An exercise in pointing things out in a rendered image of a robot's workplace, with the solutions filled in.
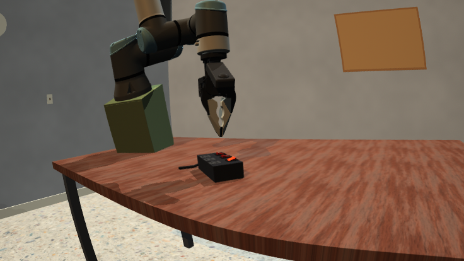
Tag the dark grey power strip body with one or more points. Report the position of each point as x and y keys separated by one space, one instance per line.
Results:
x=219 y=166

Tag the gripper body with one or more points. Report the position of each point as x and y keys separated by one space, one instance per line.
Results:
x=210 y=88

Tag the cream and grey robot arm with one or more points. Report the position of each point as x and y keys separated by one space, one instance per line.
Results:
x=157 y=32

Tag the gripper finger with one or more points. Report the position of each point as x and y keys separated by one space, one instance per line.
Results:
x=210 y=106
x=227 y=105

